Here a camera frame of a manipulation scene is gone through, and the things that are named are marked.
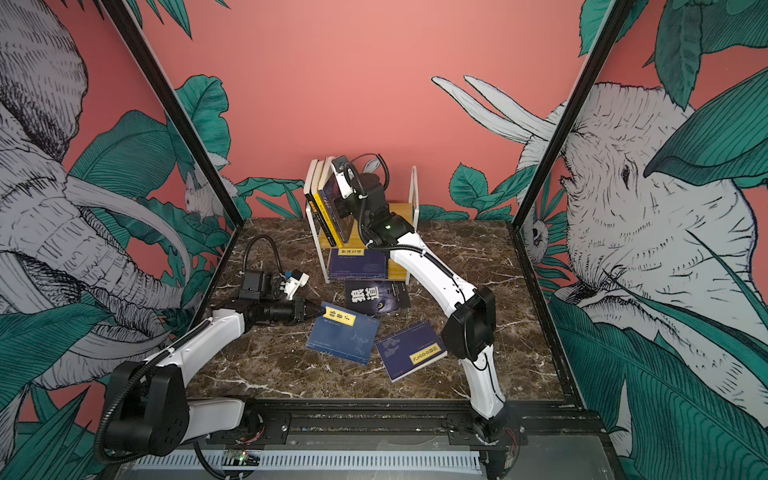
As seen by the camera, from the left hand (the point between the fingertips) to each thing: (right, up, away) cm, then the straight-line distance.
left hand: (323, 308), depth 81 cm
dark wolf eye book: (+14, 0, +18) cm, 23 cm away
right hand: (+4, +35, -6) cm, 36 cm away
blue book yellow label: (+5, -8, +3) cm, 10 cm away
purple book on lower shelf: (+7, +11, +21) cm, 25 cm away
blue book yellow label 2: (+24, -14, +6) cm, 29 cm away
